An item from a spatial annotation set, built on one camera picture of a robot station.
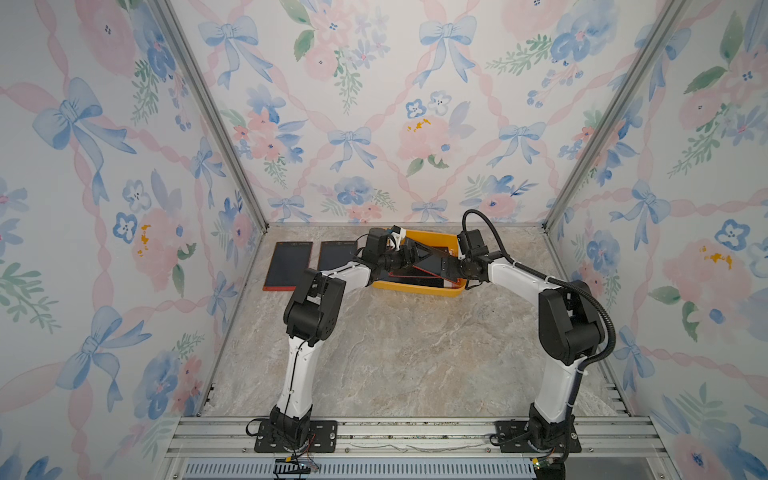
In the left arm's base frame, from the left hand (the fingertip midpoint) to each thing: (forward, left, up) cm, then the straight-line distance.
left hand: (429, 256), depth 95 cm
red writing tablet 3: (+12, +34, -14) cm, 38 cm away
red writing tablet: (-4, -2, +2) cm, 5 cm away
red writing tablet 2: (-1, +4, -9) cm, 10 cm away
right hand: (+4, -8, -8) cm, 12 cm away
